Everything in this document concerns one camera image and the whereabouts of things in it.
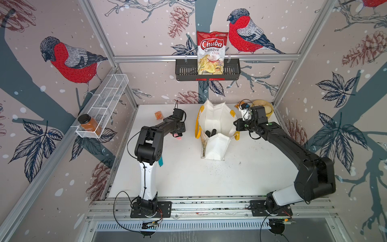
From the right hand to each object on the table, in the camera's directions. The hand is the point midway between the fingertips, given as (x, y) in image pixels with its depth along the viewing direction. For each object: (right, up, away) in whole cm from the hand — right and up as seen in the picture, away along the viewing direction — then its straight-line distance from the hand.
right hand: (233, 121), depth 87 cm
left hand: (-33, -4, +18) cm, 37 cm away
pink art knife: (-34, -12, +13) cm, 38 cm away
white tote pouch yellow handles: (-3, 0, +19) cm, 19 cm away
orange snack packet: (-52, +4, +26) cm, 58 cm away
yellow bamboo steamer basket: (+32, +10, +23) cm, 41 cm away
